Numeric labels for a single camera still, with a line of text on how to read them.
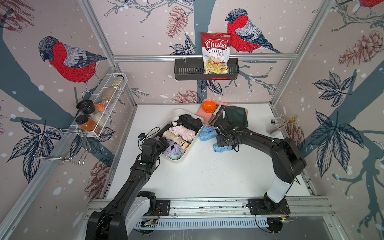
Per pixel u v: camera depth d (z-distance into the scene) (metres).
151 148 0.64
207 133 0.97
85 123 0.60
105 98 0.76
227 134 0.62
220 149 0.91
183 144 0.89
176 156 0.85
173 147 0.83
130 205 0.48
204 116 1.13
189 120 1.04
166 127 1.00
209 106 1.14
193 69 1.07
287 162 0.49
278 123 0.99
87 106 0.62
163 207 0.73
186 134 0.91
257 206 0.73
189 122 1.03
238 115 1.14
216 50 0.82
